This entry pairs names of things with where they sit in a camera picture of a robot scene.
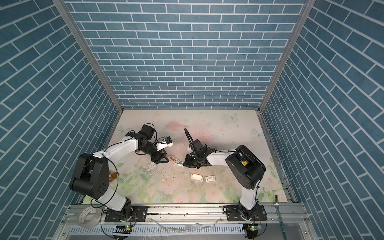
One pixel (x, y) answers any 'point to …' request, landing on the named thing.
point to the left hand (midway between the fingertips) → (166, 155)
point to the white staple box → (211, 178)
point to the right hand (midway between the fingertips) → (182, 163)
